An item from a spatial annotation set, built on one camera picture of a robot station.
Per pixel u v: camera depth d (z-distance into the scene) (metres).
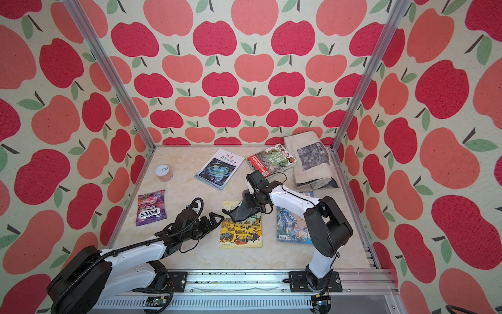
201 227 0.77
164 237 0.62
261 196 0.66
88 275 0.43
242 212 0.86
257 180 0.72
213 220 0.78
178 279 0.76
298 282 0.73
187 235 0.70
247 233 0.86
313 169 1.02
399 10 0.70
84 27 0.74
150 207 0.93
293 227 0.86
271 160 1.11
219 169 1.11
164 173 1.01
